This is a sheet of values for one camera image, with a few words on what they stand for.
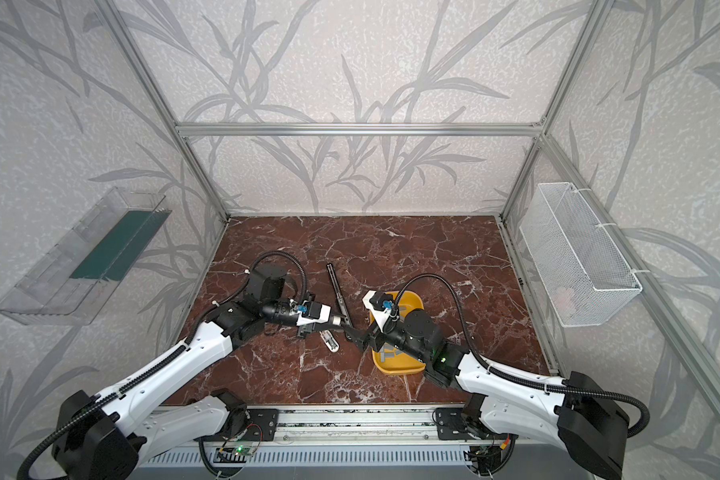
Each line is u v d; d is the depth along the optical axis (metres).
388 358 0.85
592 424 0.41
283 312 0.62
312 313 0.56
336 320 0.67
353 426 0.75
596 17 0.71
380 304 0.60
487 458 0.72
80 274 0.64
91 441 0.38
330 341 0.86
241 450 0.71
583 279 0.61
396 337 0.63
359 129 1.79
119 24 0.73
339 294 0.96
